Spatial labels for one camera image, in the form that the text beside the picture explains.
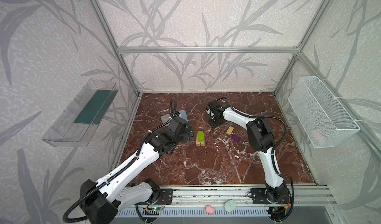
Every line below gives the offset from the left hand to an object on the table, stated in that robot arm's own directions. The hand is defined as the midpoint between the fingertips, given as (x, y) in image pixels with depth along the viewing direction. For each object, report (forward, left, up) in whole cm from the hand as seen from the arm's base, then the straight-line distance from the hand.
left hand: (188, 127), depth 78 cm
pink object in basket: (-4, -66, +1) cm, 66 cm away
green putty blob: (-33, -21, -16) cm, 42 cm away
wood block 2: (-1, -8, -16) cm, 18 cm away
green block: (+2, -7, -14) cm, 15 cm away
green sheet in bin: (0, +39, +17) cm, 42 cm away
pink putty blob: (-35, -11, -15) cm, 39 cm away
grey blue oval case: (+21, +6, -18) cm, 28 cm away
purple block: (+3, -29, -16) cm, 33 cm away
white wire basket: (-5, -60, +16) cm, 62 cm away
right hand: (+17, -16, -19) cm, 30 cm away
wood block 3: (+9, -26, -19) cm, 34 cm away
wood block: (-1, -5, -17) cm, 18 cm away
